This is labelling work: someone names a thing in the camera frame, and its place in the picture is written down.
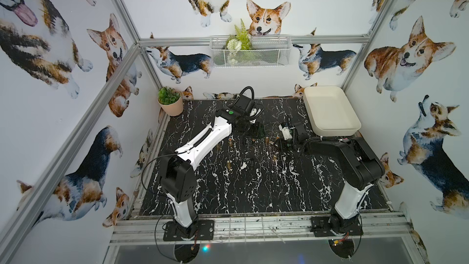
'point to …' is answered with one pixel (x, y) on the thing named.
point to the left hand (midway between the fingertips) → (264, 132)
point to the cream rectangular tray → (330, 112)
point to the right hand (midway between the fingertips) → (276, 142)
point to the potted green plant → (171, 100)
